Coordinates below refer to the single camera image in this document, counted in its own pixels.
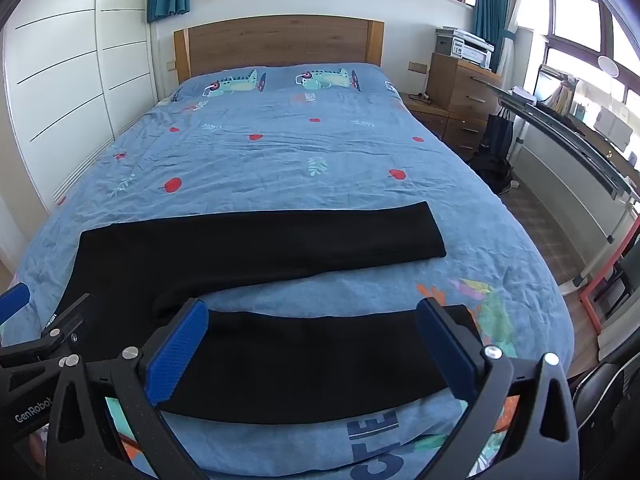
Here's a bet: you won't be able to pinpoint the wooden nightstand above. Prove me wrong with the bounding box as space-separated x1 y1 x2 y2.
402 92 451 136

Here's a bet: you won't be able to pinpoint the black backpack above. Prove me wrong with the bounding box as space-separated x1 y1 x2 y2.
467 152 516 193

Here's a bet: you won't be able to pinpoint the black office chair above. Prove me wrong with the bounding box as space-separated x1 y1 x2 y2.
570 355 640 480

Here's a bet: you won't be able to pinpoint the wooden headboard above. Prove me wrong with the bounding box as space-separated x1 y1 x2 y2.
172 15 386 86

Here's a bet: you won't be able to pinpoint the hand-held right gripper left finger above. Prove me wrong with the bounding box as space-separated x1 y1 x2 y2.
46 298 210 480

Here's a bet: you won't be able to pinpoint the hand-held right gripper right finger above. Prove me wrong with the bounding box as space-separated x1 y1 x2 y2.
416 298 581 480

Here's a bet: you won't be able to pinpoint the black pants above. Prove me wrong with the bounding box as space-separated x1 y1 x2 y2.
47 201 483 426

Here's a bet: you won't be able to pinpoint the white printer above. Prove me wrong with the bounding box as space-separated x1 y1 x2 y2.
434 27 496 68

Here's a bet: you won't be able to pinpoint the wooden dresser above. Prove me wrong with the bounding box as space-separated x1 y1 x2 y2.
427 52 503 161

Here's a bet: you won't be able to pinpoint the bed with blue printed sheet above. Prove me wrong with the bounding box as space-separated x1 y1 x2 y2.
0 62 576 480

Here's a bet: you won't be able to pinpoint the white wardrobe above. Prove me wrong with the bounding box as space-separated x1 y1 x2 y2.
0 0 158 216

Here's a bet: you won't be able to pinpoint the round white lamp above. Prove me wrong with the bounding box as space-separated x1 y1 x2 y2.
597 55 628 78

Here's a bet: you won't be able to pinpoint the grey desk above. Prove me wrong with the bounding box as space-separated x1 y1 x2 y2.
470 77 640 201

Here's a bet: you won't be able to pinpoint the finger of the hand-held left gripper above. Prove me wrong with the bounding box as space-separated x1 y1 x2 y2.
0 294 97 386
0 282 31 325

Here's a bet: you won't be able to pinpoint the dark tote bag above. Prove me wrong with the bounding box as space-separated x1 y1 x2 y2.
482 107 516 161

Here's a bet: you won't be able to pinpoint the red metal frame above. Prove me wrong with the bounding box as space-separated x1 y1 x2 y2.
580 245 626 321

